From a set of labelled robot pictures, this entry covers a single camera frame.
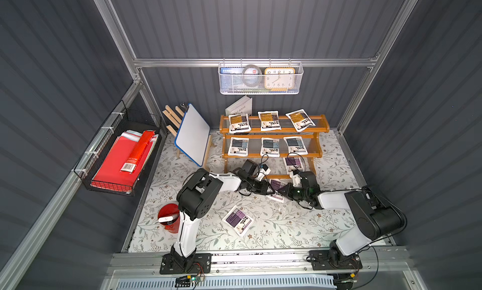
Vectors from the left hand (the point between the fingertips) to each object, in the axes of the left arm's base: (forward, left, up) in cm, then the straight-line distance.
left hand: (274, 194), depth 90 cm
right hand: (+2, -3, -1) cm, 3 cm away
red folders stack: (-4, +65, +24) cm, 69 cm away
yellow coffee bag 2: (+22, +3, +28) cm, 36 cm away
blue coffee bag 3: (+19, +17, +14) cm, 29 cm away
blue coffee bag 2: (+19, +2, +14) cm, 23 cm away
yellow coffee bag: (+20, +16, +28) cm, 38 cm away
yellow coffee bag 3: (+22, -11, +29) cm, 37 cm away
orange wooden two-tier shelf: (+26, 0, +14) cm, 29 cm away
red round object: (-15, +43, +12) cm, 47 cm away
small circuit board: (-34, +38, -5) cm, 51 cm away
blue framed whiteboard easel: (+30, +43, +8) cm, 53 cm away
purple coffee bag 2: (-12, +17, -1) cm, 21 cm away
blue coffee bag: (+20, -11, +14) cm, 27 cm away
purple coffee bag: (+18, -13, 0) cm, 22 cm away
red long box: (+11, +55, +28) cm, 63 cm away
